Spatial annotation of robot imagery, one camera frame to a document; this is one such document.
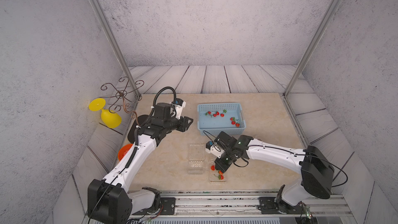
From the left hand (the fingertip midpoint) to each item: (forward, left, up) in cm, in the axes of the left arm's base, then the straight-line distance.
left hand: (191, 119), depth 78 cm
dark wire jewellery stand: (+10, +33, +8) cm, 35 cm away
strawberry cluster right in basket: (+14, -26, -22) cm, 37 cm away
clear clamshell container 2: (-20, -11, -22) cm, 32 cm away
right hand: (-19, -12, -15) cm, 27 cm away
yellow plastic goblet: (0, +39, +1) cm, 39 cm away
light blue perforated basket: (+18, -13, -23) cm, 32 cm away
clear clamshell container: (-10, -1, -23) cm, 26 cm away
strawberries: (-21, -14, -21) cm, 33 cm away
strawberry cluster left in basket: (+20, -15, -21) cm, 33 cm away
